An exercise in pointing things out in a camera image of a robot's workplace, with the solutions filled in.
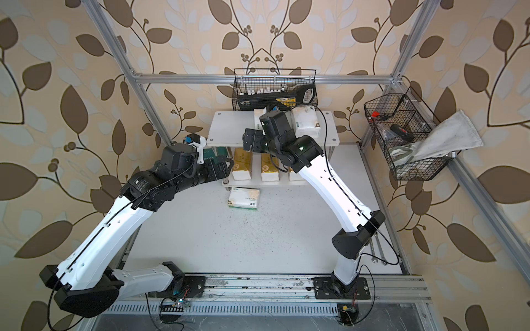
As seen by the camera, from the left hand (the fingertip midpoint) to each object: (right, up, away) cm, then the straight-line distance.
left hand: (225, 164), depth 65 cm
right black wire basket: (+68, +19, +20) cm, 74 cm away
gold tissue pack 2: (+25, -6, +28) cm, 38 cm away
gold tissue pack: (+14, -4, +26) cm, 30 cm away
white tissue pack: (+2, -16, +28) cm, 32 cm away
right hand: (+9, +9, +5) cm, 14 cm away
